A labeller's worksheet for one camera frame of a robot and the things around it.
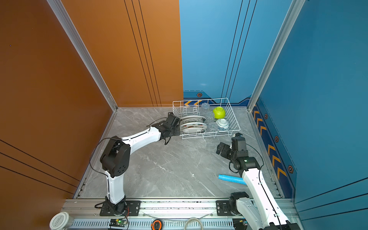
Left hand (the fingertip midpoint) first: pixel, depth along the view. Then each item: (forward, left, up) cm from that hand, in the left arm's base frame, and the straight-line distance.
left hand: (177, 129), depth 96 cm
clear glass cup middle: (+11, -22, +1) cm, 25 cm away
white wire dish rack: (+31, -8, -11) cm, 34 cm away
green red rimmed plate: (+6, -11, +3) cm, 13 cm away
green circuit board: (-51, +27, -10) cm, 58 cm away
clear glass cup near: (+5, -25, -4) cm, 26 cm away
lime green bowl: (+18, -31, -2) cm, 36 cm away
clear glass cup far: (+18, -19, +3) cm, 27 cm away
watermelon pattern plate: (0, -10, +5) cm, 11 cm away
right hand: (-17, -27, +4) cm, 32 cm away
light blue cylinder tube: (-31, -37, -7) cm, 49 cm away
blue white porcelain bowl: (+6, -32, -2) cm, 32 cm away
